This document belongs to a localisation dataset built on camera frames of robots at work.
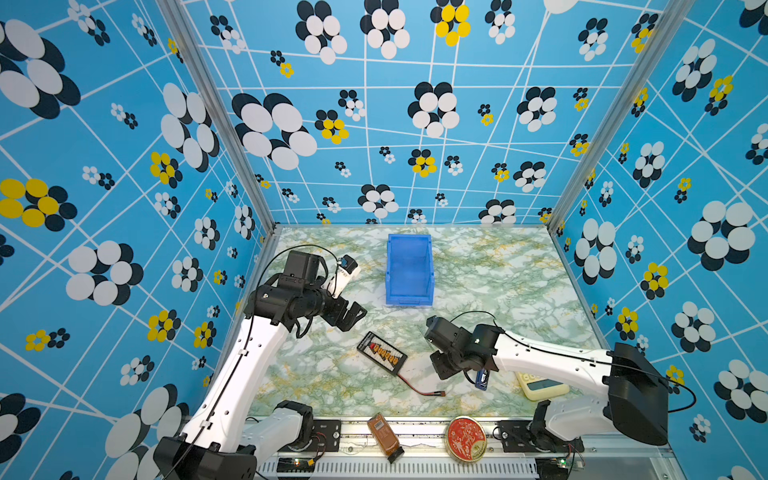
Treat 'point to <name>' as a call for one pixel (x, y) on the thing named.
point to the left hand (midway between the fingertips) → (351, 299)
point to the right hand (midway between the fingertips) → (439, 364)
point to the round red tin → (465, 439)
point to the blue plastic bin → (409, 270)
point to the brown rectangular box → (385, 437)
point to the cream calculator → (538, 388)
